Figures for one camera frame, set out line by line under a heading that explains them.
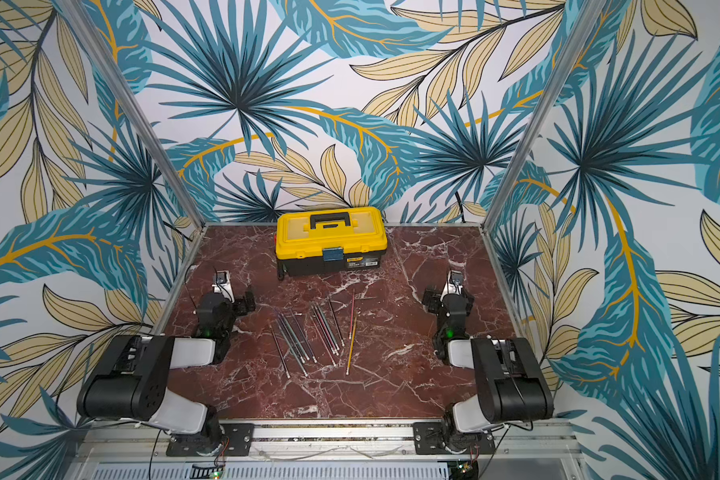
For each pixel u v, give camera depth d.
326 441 0.75
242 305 0.84
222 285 0.78
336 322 0.93
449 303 0.69
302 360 0.86
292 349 0.88
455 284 0.77
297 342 0.90
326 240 0.95
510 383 0.46
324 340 0.90
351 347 0.88
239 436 0.74
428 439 0.73
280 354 0.87
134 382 0.44
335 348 0.88
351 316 0.95
